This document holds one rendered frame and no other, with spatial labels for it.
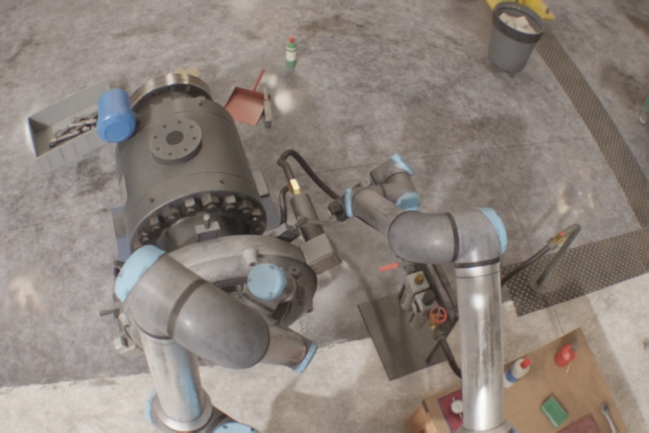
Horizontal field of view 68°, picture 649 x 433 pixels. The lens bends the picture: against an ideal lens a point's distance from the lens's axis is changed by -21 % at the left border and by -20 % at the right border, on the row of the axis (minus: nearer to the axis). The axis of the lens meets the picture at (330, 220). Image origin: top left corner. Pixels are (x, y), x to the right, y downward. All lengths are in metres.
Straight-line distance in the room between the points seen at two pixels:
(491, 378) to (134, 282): 0.87
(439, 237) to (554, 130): 2.69
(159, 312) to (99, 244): 2.23
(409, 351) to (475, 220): 1.50
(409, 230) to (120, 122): 1.27
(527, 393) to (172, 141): 1.70
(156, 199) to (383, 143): 1.67
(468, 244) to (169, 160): 1.20
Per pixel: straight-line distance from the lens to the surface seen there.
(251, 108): 3.54
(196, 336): 0.89
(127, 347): 2.28
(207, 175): 2.13
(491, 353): 1.39
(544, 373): 2.41
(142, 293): 0.93
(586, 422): 2.42
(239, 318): 0.91
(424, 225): 1.32
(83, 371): 2.85
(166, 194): 2.10
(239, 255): 1.84
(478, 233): 1.33
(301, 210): 2.11
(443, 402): 2.22
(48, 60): 4.42
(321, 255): 2.00
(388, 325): 2.80
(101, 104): 2.30
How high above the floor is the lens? 2.55
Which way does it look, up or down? 57 degrees down
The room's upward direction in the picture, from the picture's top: 7 degrees clockwise
